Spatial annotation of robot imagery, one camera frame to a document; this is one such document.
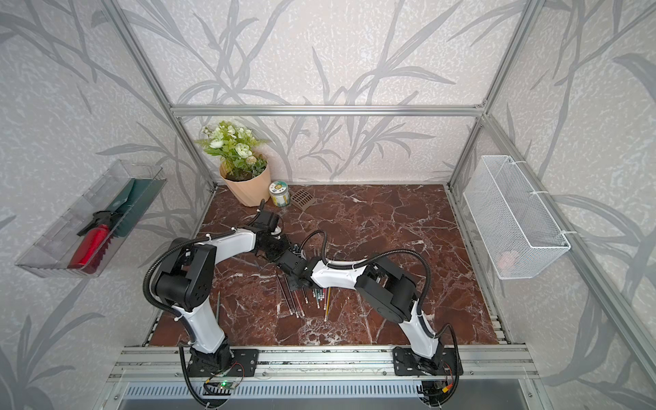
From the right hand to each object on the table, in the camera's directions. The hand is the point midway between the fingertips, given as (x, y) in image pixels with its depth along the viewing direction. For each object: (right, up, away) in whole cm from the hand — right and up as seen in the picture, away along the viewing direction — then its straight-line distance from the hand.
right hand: (296, 276), depth 92 cm
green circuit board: (-16, -24, -21) cm, 36 cm away
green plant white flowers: (-24, +48, +4) cm, 54 cm away
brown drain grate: (-1, +29, +21) cm, 36 cm away
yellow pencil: (+12, -8, -7) cm, 16 cm away
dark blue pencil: (-1, -5, -5) cm, 7 cm away
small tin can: (-10, +31, +16) cm, 37 cm away
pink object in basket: (+64, +10, -20) cm, 68 cm away
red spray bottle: (-42, +19, -31) cm, 56 cm away
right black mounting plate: (+46, -18, -21) cm, 54 cm away
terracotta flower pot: (-22, +31, +13) cm, 40 cm away
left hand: (-1, +9, +4) cm, 10 cm away
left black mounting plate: (-12, -20, -19) cm, 30 cm away
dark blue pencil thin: (-2, -6, -6) cm, 9 cm away
